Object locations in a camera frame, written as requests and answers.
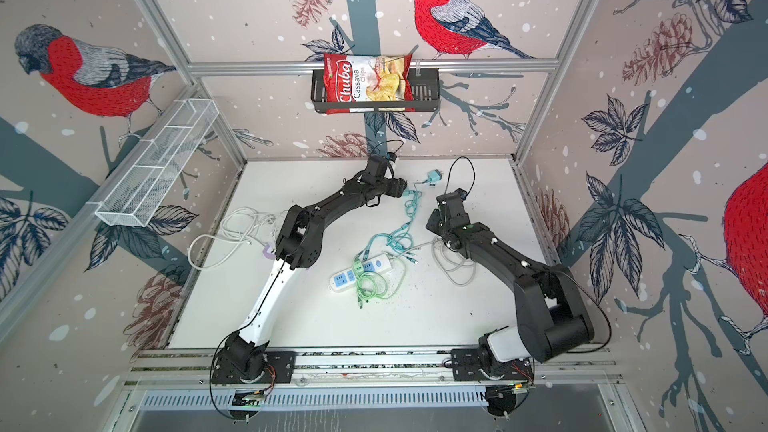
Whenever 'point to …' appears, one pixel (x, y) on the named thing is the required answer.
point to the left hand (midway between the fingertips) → (400, 180)
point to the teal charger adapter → (434, 175)
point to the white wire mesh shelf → (141, 183)
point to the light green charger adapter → (359, 266)
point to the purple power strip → (268, 253)
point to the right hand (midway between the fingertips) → (430, 222)
